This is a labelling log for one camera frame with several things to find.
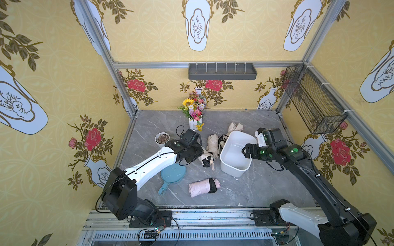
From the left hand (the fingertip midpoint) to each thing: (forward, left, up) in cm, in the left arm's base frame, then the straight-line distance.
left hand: (198, 150), depth 84 cm
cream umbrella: (+7, -9, -8) cm, 14 cm away
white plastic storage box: (-1, -22, -14) cm, 26 cm away
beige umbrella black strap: (-7, -4, 0) cm, 8 cm away
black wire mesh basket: (+16, -59, +22) cm, 65 cm away
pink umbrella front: (-17, -4, -8) cm, 19 cm away
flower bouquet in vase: (+29, +2, +4) cm, 30 cm away
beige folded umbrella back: (+20, -23, -5) cm, 31 cm away
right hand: (-4, -27, +6) cm, 28 cm away
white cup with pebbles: (+13, +23, -7) cm, 27 cm away
